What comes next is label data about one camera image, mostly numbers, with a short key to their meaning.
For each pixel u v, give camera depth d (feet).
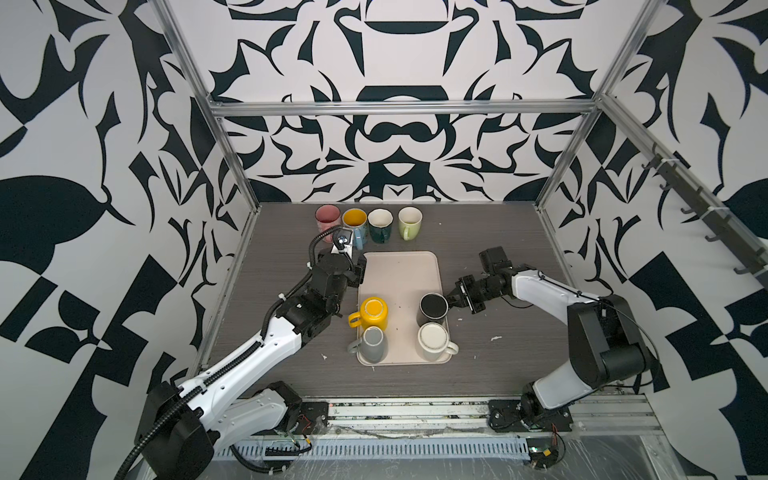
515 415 2.44
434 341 2.60
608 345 1.50
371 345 2.50
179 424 1.25
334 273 1.81
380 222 3.43
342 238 2.06
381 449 2.34
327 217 3.44
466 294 2.61
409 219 3.51
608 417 2.50
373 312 2.70
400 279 3.33
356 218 3.43
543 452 2.34
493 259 2.48
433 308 2.74
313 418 2.42
